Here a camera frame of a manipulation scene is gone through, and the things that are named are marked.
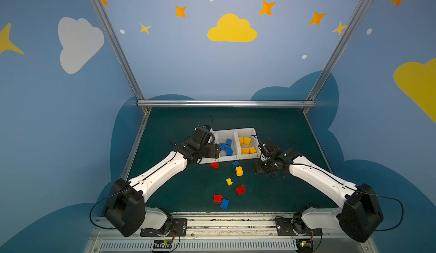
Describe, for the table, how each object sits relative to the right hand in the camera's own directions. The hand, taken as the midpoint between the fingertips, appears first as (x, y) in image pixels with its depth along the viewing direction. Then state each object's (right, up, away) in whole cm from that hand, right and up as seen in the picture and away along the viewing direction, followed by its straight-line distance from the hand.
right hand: (257, 167), depth 83 cm
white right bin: (0, +17, +21) cm, 27 cm away
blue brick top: (-17, +9, +18) cm, 26 cm away
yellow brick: (-2, +12, +18) cm, 22 cm away
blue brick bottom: (-16, -17, -3) cm, 23 cm away
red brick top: (-21, -1, +10) cm, 23 cm away
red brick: (-8, -12, 0) cm, 14 cm away
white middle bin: (-18, +14, +20) cm, 30 cm away
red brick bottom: (-20, -15, -2) cm, 25 cm away
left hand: (-22, +10, +1) cm, 25 cm away
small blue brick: (-10, 0, +10) cm, 14 cm away
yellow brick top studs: (-6, +12, +17) cm, 21 cm away
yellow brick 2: (-4, +6, +15) cm, 16 cm away
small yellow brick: (-14, -9, +4) cm, 17 cm away
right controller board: (+19, -32, -10) cm, 38 cm away
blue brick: (-13, +11, +21) cm, 27 cm away
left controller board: (-44, -31, -11) cm, 54 cm away
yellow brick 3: (-8, -4, +7) cm, 11 cm away
